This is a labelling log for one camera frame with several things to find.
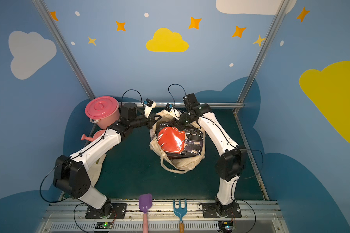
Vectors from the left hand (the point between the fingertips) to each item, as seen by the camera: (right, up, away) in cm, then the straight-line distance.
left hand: (162, 115), depth 79 cm
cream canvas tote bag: (+6, -26, -7) cm, 28 cm away
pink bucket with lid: (-40, +4, +16) cm, 43 cm away
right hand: (+6, -4, +3) cm, 8 cm away
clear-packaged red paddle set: (+8, -16, 0) cm, 18 cm away
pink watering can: (-44, -12, +13) cm, 47 cm away
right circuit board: (+32, -57, -7) cm, 66 cm away
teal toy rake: (+10, -51, -5) cm, 52 cm away
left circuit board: (-29, -56, -7) cm, 63 cm away
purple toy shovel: (-9, -48, -3) cm, 49 cm away
